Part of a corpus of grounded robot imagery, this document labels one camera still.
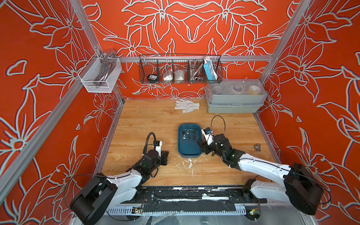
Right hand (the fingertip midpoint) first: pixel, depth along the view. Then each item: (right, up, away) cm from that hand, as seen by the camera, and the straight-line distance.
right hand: (198, 139), depth 82 cm
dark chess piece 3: (-4, -1, +12) cm, 13 cm away
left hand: (-19, -9, +5) cm, 21 cm away
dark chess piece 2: (-1, +3, +15) cm, 15 cm away
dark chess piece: (-8, +2, +15) cm, 17 cm away
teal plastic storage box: (-5, +1, +15) cm, 16 cm away
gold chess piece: (-5, +2, +15) cm, 16 cm away
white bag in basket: (-19, +40, +7) cm, 45 cm away
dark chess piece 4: (-1, -1, +12) cm, 13 cm away
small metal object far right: (+40, -6, +7) cm, 41 cm away
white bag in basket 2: (-11, +41, +9) cm, 43 cm away
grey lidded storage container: (+24, +28, +17) cm, 41 cm away
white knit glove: (-5, +21, +32) cm, 39 cm away
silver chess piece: (-8, -1, +12) cm, 15 cm away
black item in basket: (-30, +40, +13) cm, 52 cm away
